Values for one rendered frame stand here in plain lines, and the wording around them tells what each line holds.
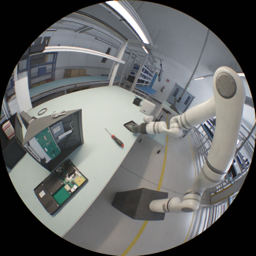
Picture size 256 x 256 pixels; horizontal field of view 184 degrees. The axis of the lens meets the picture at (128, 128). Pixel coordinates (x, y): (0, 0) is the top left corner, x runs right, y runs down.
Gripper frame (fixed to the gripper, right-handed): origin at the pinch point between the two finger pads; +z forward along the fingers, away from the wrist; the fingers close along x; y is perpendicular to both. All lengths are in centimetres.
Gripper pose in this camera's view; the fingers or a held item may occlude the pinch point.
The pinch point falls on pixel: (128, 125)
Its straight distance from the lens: 60.6
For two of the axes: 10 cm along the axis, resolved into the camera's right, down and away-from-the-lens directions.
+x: 7.1, -2.5, 6.6
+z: -6.8, 0.4, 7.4
